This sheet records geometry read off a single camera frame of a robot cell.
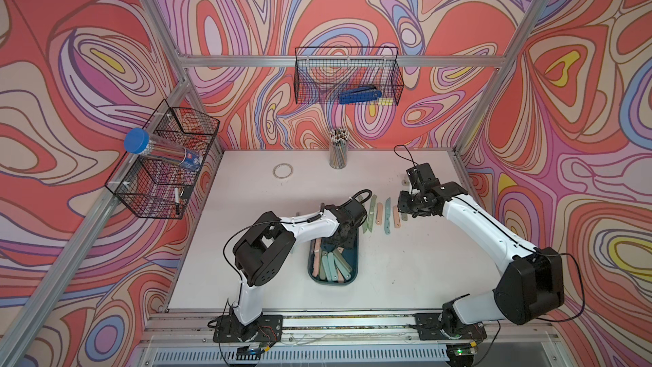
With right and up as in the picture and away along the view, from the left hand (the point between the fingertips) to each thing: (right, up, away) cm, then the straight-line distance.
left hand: (348, 244), depth 91 cm
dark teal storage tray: (-6, -6, -7) cm, 11 cm away
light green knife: (+7, +5, +5) cm, 10 cm away
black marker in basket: (-51, +18, -18) cm, 57 cm away
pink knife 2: (+19, +9, +5) cm, 22 cm away
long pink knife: (-11, -3, -5) cm, 13 cm away
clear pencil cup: (-3, +34, +16) cm, 38 cm away
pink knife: (+12, +8, +5) cm, 15 cm away
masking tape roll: (-28, +27, +22) cm, 44 cm away
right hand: (+19, +13, -6) cm, 23 cm away
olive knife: (+22, +9, +6) cm, 24 cm away
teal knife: (+16, +9, +8) cm, 20 cm away
